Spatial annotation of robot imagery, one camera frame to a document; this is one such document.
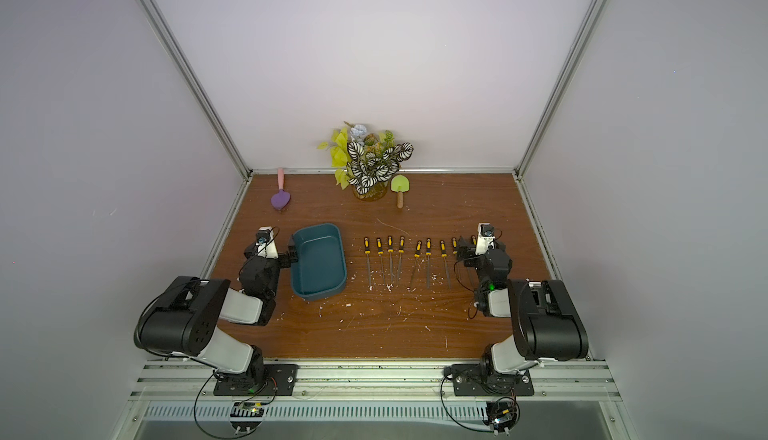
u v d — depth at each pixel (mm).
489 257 704
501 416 698
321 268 922
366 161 886
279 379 728
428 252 971
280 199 1128
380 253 971
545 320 449
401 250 975
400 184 1159
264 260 809
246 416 720
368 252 968
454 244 975
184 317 451
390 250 973
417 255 949
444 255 954
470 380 725
